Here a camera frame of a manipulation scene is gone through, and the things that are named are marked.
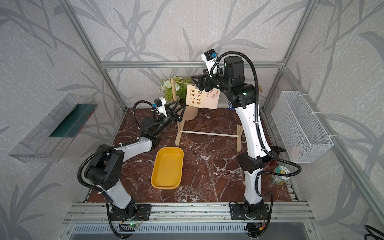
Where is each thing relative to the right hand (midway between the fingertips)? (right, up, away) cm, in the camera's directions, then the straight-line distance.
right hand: (198, 73), depth 64 cm
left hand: (-9, -13, +12) cm, 20 cm away
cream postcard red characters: (-2, -9, +14) cm, 17 cm away
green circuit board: (-33, -71, +7) cm, 78 cm away
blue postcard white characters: (+17, -13, +16) cm, 27 cm away
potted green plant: (-11, -1, +27) cm, 29 cm away
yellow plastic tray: (-20, -51, +25) cm, 60 cm away
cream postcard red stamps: (+5, -10, +13) cm, 17 cm away
